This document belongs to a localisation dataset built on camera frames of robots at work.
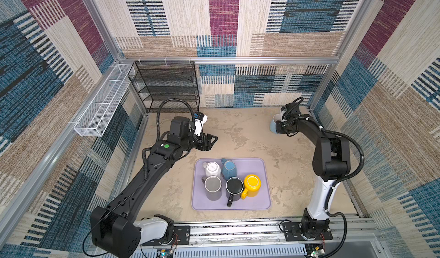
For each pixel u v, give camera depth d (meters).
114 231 0.38
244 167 0.95
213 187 0.76
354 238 0.73
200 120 0.67
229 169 0.82
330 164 0.54
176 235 0.73
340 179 0.53
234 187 0.77
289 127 0.86
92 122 0.70
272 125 0.99
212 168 0.81
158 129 0.62
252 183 0.78
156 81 1.07
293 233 0.73
